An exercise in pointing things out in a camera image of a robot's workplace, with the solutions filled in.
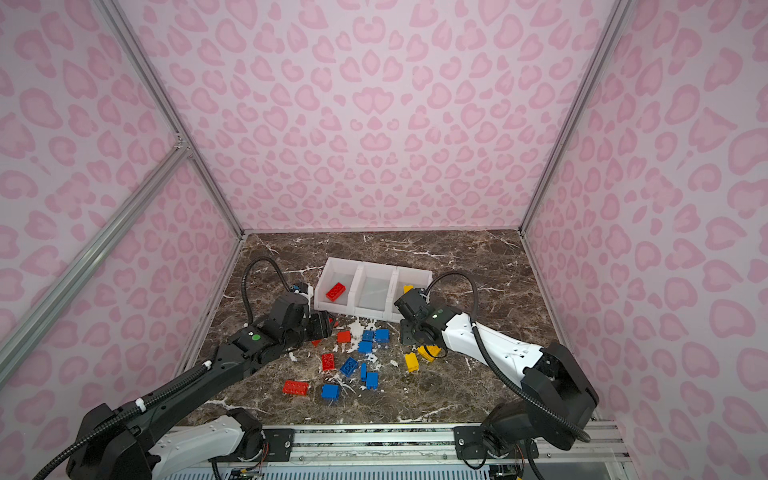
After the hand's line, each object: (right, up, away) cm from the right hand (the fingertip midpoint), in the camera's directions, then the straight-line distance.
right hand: (412, 333), depth 84 cm
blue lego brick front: (-22, -14, -4) cm, 27 cm away
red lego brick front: (-32, -14, -2) cm, 35 cm away
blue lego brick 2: (-14, -6, +6) cm, 16 cm away
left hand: (-23, +6, -2) cm, 24 cm away
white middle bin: (-12, +10, +18) cm, 24 cm away
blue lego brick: (-9, -2, +7) cm, 11 cm away
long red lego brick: (-25, +10, +16) cm, 31 cm away
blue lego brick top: (-13, -2, +6) cm, 14 cm away
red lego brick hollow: (-24, -9, +1) cm, 26 cm away
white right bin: (-3, +15, +17) cm, 22 cm away
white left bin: (-22, +16, +23) cm, 36 cm away
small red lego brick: (-21, -4, +9) cm, 23 cm away
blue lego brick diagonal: (-18, -10, +2) cm, 21 cm away
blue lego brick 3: (-11, -13, -1) cm, 17 cm away
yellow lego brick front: (-1, +11, +15) cm, 18 cm away
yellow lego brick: (0, -8, 0) cm, 8 cm away
